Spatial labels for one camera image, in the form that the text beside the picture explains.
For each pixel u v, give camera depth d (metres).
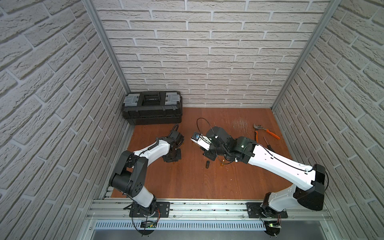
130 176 0.43
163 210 0.73
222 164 0.89
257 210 0.74
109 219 0.72
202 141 0.57
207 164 0.85
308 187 0.41
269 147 0.97
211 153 0.59
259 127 1.06
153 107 0.97
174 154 0.76
